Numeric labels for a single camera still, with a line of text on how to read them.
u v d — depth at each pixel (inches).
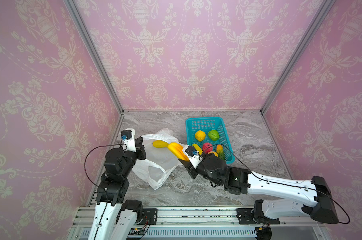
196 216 29.9
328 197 17.6
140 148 23.0
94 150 19.7
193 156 21.2
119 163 18.6
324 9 27.1
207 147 37.1
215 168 18.5
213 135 39.2
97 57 34.9
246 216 28.9
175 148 24.6
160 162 36.3
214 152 36.2
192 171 22.2
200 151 37.1
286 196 17.5
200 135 38.9
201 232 30.6
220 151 36.4
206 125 41.8
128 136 21.2
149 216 29.3
